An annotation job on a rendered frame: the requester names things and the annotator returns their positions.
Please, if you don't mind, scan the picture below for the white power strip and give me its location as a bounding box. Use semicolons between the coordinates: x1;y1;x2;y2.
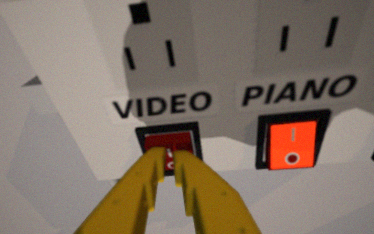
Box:
0;0;374;188

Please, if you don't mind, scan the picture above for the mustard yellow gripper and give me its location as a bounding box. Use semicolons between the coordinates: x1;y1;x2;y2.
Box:
73;147;262;234

